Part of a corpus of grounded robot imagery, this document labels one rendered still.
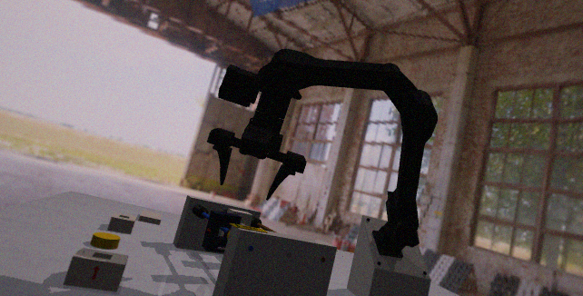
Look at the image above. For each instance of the yellow short cylinder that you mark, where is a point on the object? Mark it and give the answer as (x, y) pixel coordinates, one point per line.
(105, 241)

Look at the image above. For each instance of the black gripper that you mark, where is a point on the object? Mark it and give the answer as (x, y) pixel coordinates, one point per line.
(223, 140)

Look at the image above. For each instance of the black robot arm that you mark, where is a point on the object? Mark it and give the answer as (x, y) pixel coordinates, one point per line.
(290, 71)

